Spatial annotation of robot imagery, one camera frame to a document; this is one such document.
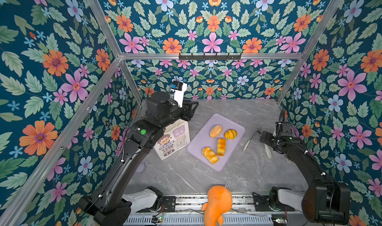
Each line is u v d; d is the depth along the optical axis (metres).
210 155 0.86
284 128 0.66
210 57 0.93
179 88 0.50
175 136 0.80
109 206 0.36
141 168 0.83
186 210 0.72
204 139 0.96
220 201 0.67
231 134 0.96
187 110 0.52
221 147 0.87
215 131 0.96
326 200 0.40
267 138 0.78
